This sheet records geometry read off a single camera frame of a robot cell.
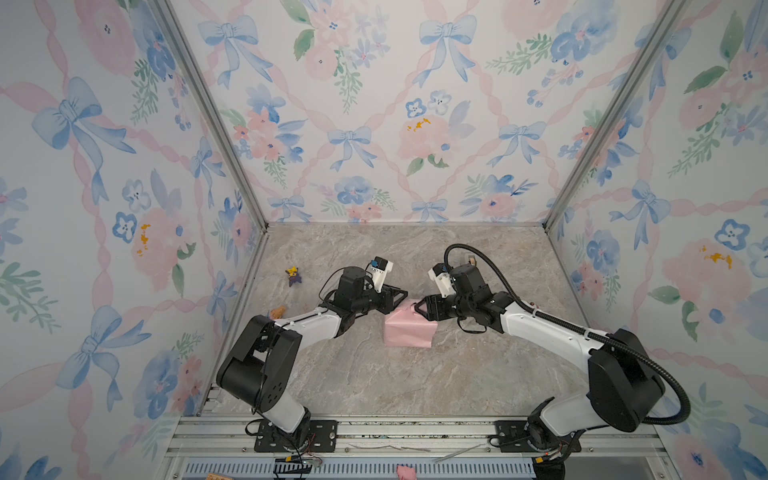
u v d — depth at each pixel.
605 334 0.47
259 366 0.45
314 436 0.73
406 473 0.68
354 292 0.72
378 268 0.78
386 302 0.78
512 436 0.73
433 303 0.75
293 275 1.03
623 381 0.43
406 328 0.80
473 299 0.66
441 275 0.78
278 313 0.93
